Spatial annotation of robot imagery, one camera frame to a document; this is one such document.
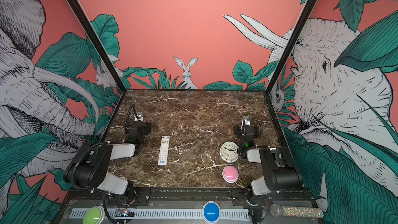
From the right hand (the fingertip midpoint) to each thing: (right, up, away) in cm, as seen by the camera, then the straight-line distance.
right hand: (245, 121), depth 92 cm
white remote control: (-48, -16, -4) cm, 51 cm away
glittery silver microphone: (+8, -37, -25) cm, 45 cm away
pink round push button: (-11, -27, -12) cm, 31 cm away
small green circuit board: (-61, -40, -22) cm, 76 cm away
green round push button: (-74, -39, -24) cm, 87 cm away
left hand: (-65, +1, 0) cm, 65 cm away
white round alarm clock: (-11, -17, -6) cm, 21 cm away
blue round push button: (-22, -39, -23) cm, 50 cm away
